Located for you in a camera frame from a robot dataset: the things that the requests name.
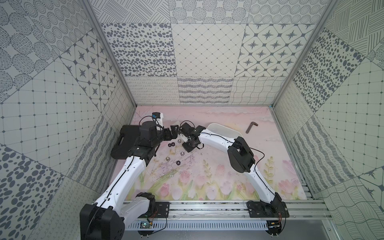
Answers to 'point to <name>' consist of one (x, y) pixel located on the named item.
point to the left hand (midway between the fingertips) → (169, 123)
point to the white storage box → (224, 130)
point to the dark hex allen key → (250, 126)
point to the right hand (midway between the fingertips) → (190, 147)
